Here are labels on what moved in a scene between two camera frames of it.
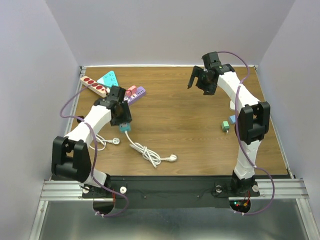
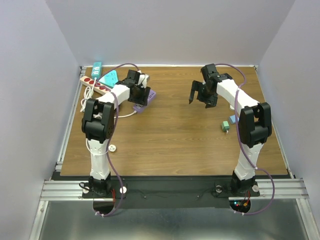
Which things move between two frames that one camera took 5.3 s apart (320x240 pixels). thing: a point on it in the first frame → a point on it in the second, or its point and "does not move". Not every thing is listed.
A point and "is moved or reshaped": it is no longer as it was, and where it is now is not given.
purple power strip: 140,92 is moved or reshaped
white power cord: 149,155 → 88,93
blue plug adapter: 232,119 does not move
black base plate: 172,191 does not move
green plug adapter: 225,126 does not move
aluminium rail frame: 58,190 does not move
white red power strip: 94,86 does not move
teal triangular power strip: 109,79 does not move
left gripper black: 125,116 → 143,100
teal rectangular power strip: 125,126 → 97,70
